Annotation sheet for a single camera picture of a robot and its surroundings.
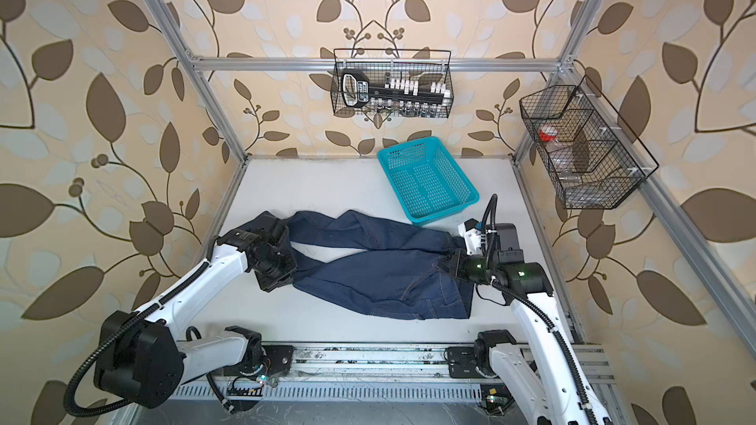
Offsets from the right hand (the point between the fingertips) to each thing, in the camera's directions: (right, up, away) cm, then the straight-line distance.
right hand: (441, 267), depth 73 cm
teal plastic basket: (+2, +21, +39) cm, 44 cm away
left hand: (-38, -5, +8) cm, 40 cm away
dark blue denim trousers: (-9, -5, +13) cm, 17 cm away
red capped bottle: (+31, +35, +7) cm, 47 cm away
